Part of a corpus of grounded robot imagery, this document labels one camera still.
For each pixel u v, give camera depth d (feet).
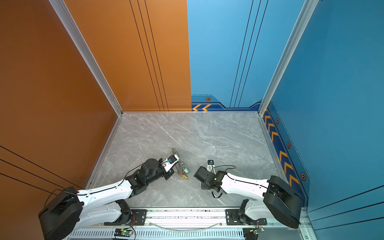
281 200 1.34
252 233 2.30
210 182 2.08
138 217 2.40
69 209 1.36
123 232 2.32
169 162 2.24
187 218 2.47
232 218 2.38
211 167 2.50
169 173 2.33
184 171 2.70
